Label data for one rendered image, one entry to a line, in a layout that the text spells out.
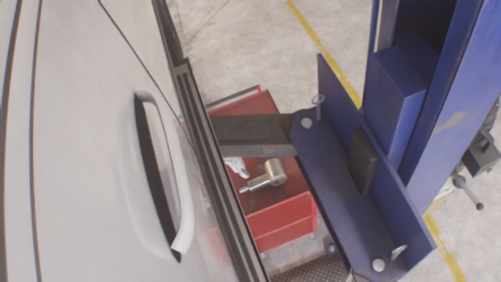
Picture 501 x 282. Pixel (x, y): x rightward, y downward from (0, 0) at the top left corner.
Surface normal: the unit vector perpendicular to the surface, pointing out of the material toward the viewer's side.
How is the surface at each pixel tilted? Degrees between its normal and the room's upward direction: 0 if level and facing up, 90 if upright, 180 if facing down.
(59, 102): 83
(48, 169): 83
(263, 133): 0
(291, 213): 0
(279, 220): 0
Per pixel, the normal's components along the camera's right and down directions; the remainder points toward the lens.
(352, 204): -0.14, -0.49
